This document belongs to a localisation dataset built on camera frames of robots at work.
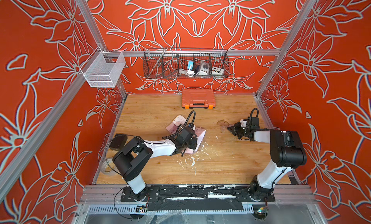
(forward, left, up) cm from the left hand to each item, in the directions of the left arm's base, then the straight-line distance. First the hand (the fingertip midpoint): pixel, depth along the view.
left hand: (196, 140), depth 90 cm
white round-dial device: (+36, -3, +29) cm, 46 cm away
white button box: (+38, -11, +26) cm, 48 cm away
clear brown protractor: (+15, -19, -3) cm, 25 cm away
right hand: (+11, -19, +1) cm, 22 cm away
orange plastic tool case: (+35, -1, +2) cm, 35 cm away
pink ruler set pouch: (+6, -2, 0) cm, 7 cm away
